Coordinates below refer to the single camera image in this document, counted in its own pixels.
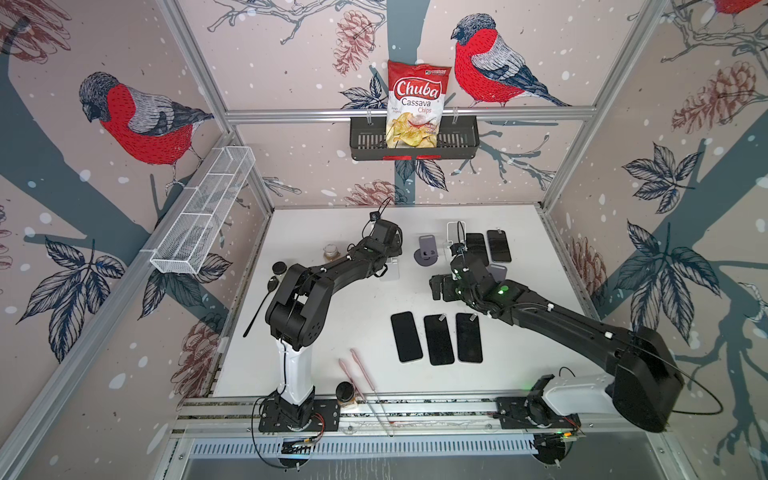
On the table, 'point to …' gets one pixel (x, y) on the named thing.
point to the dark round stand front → (499, 272)
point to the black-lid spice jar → (279, 268)
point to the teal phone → (499, 246)
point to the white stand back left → (392, 273)
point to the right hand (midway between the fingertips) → (439, 285)
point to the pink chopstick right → (372, 387)
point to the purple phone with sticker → (469, 340)
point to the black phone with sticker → (438, 339)
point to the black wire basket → (459, 137)
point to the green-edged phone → (406, 336)
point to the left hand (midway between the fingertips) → (388, 240)
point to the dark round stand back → (428, 253)
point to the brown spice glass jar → (331, 252)
